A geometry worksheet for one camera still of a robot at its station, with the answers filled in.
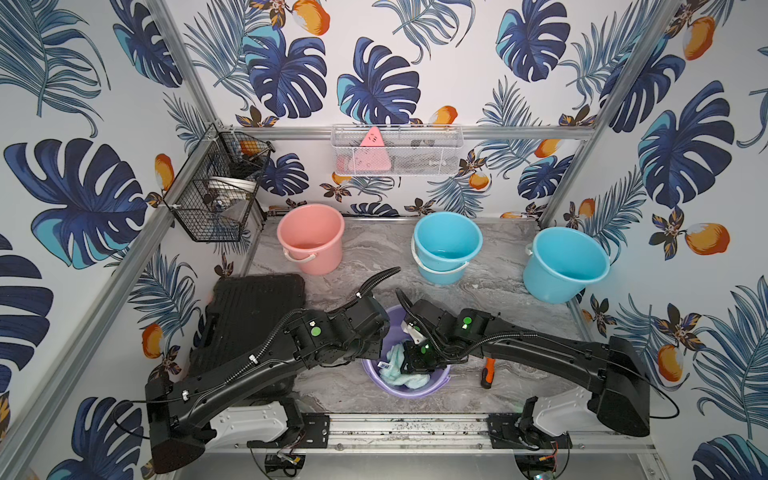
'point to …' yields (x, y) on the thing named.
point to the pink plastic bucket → (312, 236)
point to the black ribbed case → (244, 315)
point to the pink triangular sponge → (371, 155)
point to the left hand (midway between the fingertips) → (384, 345)
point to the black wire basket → (211, 197)
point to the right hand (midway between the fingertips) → (401, 369)
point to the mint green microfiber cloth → (392, 371)
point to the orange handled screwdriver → (488, 373)
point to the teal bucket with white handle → (443, 244)
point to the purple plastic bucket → (394, 336)
